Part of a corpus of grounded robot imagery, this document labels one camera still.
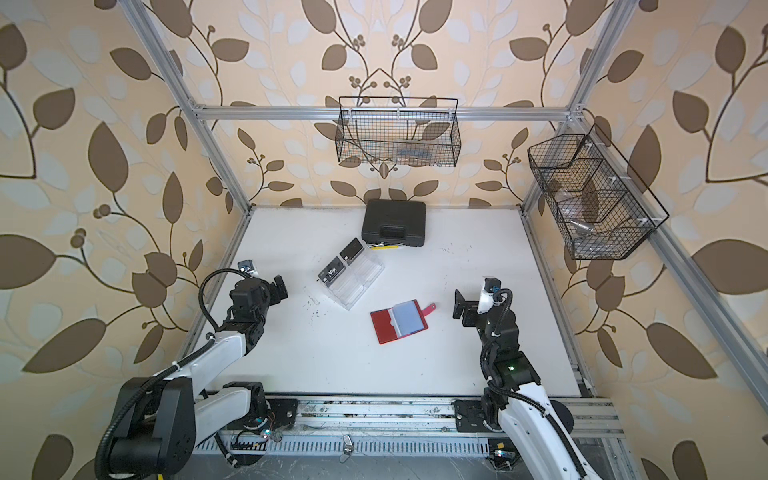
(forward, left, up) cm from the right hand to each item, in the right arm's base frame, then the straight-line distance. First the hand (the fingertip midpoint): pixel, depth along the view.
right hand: (474, 293), depth 81 cm
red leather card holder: (-1, +21, -14) cm, 25 cm away
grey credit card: (+20, +36, -4) cm, 41 cm away
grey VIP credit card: (+12, +42, -4) cm, 43 cm away
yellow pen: (+27, +25, -13) cm, 39 cm away
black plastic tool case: (+34, +21, -7) cm, 41 cm away
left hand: (+8, +63, -2) cm, 63 cm away
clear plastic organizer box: (+13, +36, -8) cm, 39 cm away
